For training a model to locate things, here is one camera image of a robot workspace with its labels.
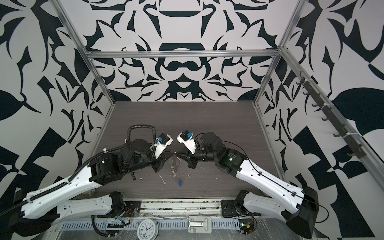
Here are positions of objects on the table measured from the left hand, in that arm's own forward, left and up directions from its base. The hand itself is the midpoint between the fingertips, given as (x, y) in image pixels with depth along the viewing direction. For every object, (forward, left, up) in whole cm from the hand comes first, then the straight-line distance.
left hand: (172, 148), depth 63 cm
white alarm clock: (-26, +12, -25) cm, 38 cm away
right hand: (-1, -2, -3) cm, 3 cm away
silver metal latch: (-25, -11, -26) cm, 38 cm away
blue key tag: (-7, -2, -26) cm, 27 cm away
